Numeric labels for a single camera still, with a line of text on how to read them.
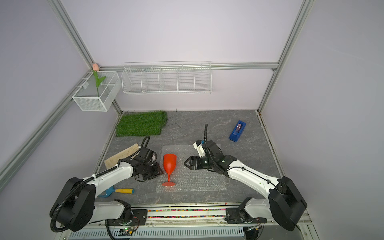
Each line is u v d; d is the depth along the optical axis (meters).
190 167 0.71
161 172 0.86
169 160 0.88
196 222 0.74
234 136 1.00
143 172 0.72
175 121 1.15
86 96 0.76
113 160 0.94
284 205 0.41
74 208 0.41
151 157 0.75
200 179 0.87
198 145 0.74
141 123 1.08
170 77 1.07
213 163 0.61
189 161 0.72
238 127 1.02
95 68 0.89
